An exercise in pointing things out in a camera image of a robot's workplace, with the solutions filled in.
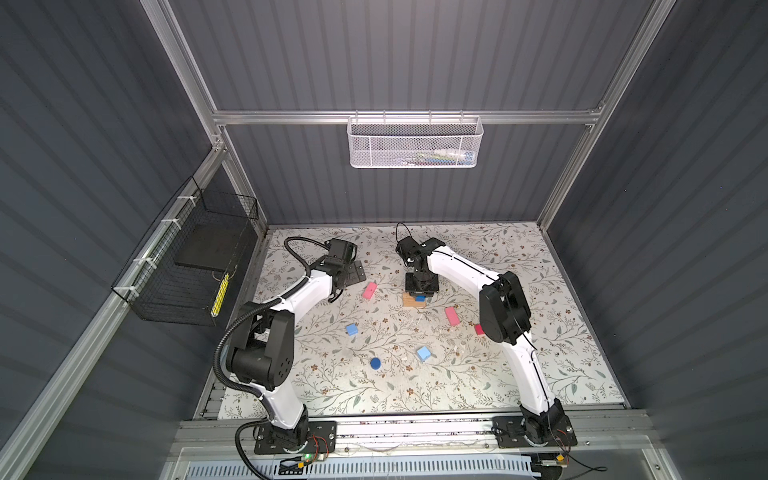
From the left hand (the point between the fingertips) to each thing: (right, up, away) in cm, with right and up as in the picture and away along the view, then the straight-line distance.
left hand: (346, 274), depth 95 cm
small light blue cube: (+2, -17, -2) cm, 17 cm away
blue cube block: (+24, -8, +3) cm, 26 cm away
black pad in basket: (-32, +9, -18) cm, 37 cm away
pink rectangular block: (+34, -13, -1) cm, 37 cm away
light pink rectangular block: (+7, -6, +7) cm, 11 cm away
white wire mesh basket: (+22, +53, +29) cm, 65 cm away
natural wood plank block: (+20, -8, +3) cm, 22 cm away
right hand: (+24, -8, +3) cm, 25 cm away
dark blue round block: (+10, -25, -10) cm, 29 cm away
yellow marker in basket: (-25, -3, -26) cm, 37 cm away
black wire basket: (-37, +3, -22) cm, 43 cm away
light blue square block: (+24, -23, -9) cm, 34 cm away
